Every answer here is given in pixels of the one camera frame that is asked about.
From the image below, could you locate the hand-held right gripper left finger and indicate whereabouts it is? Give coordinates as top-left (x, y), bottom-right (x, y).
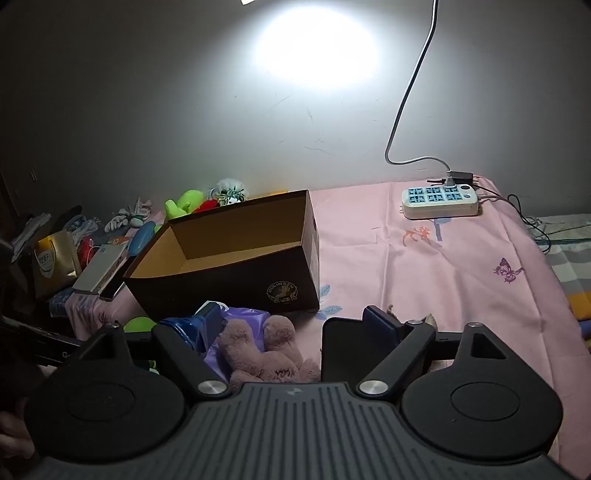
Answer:
top-left (69, 302), bottom-right (232, 401)

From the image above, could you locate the pink plush toy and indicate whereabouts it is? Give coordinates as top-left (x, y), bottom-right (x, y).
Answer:
top-left (217, 315), bottom-right (322, 384)

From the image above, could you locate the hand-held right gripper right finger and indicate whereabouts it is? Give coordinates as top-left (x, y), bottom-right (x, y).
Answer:
top-left (358, 305), bottom-right (527, 398)

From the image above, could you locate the red packet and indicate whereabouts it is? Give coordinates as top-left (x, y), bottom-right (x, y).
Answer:
top-left (78, 236), bottom-right (97, 269)

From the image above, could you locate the white lamp cable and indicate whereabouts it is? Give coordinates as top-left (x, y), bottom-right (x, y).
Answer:
top-left (385, 0), bottom-right (452, 184)

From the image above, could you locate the white flat box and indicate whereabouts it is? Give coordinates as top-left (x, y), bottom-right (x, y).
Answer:
top-left (72, 243), bottom-right (129, 296)

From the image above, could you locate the pink printed sheet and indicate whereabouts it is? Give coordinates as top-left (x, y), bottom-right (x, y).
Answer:
top-left (67, 175), bottom-right (588, 462)

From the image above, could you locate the yellow paper bag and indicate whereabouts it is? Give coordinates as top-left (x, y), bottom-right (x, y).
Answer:
top-left (31, 230), bottom-right (82, 300)

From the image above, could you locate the white power strip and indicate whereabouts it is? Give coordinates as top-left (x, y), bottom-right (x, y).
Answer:
top-left (401, 183), bottom-right (483, 220)

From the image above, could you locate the thin black cable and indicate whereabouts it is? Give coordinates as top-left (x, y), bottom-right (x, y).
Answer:
top-left (475, 184), bottom-right (566, 254)

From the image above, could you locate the striped blanket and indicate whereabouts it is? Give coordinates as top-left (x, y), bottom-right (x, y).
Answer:
top-left (536, 213), bottom-right (591, 324)

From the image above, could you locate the brown cardboard shoe box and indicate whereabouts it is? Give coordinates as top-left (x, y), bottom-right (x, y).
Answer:
top-left (122, 189), bottom-right (321, 320)

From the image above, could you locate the black charger plug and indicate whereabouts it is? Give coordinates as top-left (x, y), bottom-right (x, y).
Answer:
top-left (427, 170), bottom-right (475, 184)

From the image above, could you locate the white fluffy plush toy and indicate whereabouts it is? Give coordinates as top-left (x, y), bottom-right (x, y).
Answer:
top-left (210, 178), bottom-right (250, 206)

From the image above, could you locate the purple plastic bag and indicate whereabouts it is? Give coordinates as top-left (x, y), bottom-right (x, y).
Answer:
top-left (203, 302), bottom-right (273, 384)

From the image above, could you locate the round green plush toy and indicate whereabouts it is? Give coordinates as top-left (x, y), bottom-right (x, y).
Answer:
top-left (123, 316), bottom-right (158, 334)

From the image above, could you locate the white plush rabbit toy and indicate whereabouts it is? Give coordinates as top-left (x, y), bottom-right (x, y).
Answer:
top-left (105, 198), bottom-right (154, 233)

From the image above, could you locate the blue oval object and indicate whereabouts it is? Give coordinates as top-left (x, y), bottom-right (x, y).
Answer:
top-left (126, 221), bottom-right (158, 257)

